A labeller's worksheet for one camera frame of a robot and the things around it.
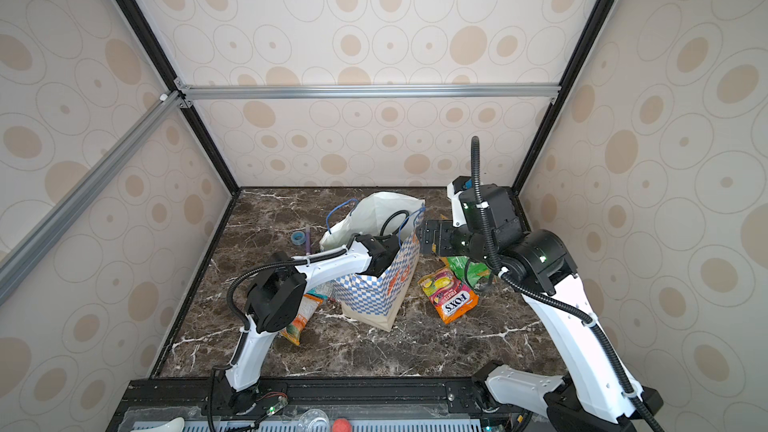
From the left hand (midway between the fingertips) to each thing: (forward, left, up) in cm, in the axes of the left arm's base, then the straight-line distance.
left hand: (375, 280), depth 92 cm
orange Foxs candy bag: (-6, -23, 0) cm, 23 cm away
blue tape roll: (+17, +28, -2) cm, 32 cm away
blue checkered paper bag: (-13, -1, +17) cm, 21 cm away
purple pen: (+17, +24, -3) cm, 30 cm away
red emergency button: (-37, +6, +2) cm, 37 cm away
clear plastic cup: (-36, +13, 0) cm, 38 cm away
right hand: (-4, -14, +33) cm, 37 cm away
